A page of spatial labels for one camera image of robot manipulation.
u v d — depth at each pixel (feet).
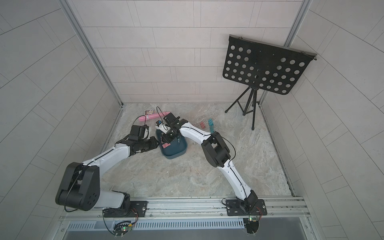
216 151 1.90
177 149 2.98
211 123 3.42
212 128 3.35
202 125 3.44
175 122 2.52
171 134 2.66
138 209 2.33
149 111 3.57
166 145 3.02
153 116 3.44
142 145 2.38
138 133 2.27
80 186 1.36
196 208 2.38
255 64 2.48
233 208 2.32
